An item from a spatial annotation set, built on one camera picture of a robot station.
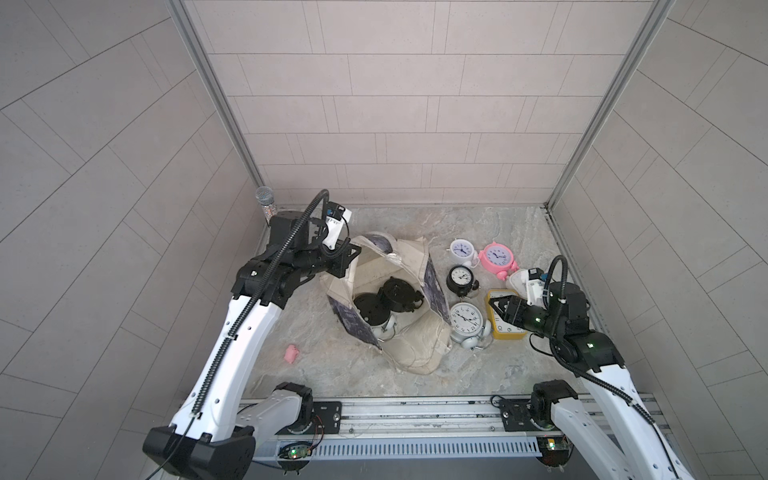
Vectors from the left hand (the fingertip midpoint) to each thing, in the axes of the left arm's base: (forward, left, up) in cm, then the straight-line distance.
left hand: (362, 245), depth 68 cm
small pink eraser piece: (-15, +20, -28) cm, 38 cm away
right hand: (-7, -32, -15) cm, 36 cm away
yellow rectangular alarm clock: (-8, -38, -26) cm, 47 cm away
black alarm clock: (+7, -28, -26) cm, 39 cm away
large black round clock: (0, -9, -24) cm, 26 cm away
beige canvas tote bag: (-13, -14, -23) cm, 30 cm away
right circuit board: (-36, -45, -30) cm, 65 cm away
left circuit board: (-36, +14, -27) cm, 47 cm away
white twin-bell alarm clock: (+18, -31, -26) cm, 44 cm away
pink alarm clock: (+16, -42, -27) cm, 53 cm away
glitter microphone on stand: (+18, +28, -2) cm, 33 cm away
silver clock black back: (-4, -2, -25) cm, 26 cm away
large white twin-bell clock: (-8, -28, -26) cm, 39 cm away
